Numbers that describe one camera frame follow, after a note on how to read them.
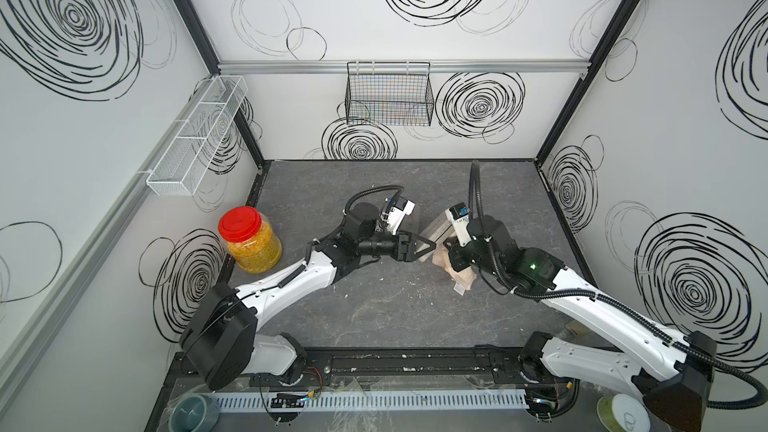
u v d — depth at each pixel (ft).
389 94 4.06
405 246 2.14
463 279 2.36
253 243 2.64
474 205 2.07
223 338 1.34
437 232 2.28
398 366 2.48
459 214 2.09
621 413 2.08
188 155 2.47
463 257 2.13
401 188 2.06
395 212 2.24
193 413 2.19
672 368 1.28
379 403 3.16
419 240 2.25
